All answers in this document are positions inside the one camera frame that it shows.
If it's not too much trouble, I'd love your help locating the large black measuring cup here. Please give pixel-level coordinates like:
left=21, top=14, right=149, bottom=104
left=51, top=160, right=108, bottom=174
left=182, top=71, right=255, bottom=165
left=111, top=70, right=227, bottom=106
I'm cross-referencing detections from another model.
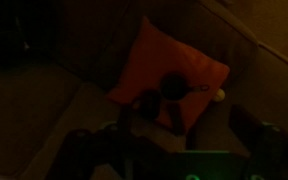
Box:
left=159, top=72, right=212, bottom=102

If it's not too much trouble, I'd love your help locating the small yellow ball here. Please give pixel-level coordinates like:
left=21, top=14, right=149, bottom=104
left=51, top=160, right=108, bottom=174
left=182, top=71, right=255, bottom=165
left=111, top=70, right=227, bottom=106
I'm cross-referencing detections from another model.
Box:
left=213, top=88, right=227, bottom=103

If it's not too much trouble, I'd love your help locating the brown fabric sofa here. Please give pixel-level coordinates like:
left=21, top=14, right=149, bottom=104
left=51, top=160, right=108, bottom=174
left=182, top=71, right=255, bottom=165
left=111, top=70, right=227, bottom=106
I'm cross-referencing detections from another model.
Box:
left=0, top=0, right=288, bottom=180

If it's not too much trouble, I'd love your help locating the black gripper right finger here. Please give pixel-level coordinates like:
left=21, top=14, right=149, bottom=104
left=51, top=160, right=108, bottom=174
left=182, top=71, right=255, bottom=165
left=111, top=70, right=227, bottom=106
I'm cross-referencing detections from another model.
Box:
left=228, top=103, right=288, bottom=180

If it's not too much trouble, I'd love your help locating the long-handled black measuring cup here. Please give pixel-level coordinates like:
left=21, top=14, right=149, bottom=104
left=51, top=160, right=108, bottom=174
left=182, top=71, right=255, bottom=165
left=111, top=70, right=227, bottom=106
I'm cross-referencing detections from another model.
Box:
left=138, top=89, right=187, bottom=136

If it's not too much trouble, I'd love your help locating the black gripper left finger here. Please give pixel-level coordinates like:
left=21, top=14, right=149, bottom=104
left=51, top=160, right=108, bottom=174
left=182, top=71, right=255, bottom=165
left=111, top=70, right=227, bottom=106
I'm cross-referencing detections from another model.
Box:
left=45, top=128, right=128, bottom=180

